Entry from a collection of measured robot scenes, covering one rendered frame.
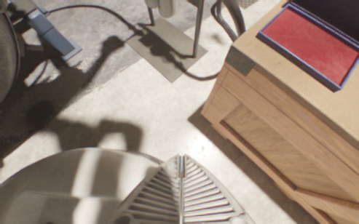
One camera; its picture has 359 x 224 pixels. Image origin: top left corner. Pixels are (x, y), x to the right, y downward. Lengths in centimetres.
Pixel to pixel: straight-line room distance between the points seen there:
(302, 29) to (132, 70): 73
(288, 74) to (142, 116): 61
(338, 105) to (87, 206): 54
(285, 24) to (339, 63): 12
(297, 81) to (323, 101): 5
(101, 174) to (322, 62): 47
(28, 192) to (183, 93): 63
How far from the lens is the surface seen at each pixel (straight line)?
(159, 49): 90
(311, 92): 30
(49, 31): 104
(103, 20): 122
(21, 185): 46
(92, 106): 85
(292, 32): 35
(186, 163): 17
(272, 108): 34
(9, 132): 114
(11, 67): 69
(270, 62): 29
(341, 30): 41
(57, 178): 41
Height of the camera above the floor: 66
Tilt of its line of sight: 72 degrees down
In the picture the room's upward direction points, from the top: 3 degrees counter-clockwise
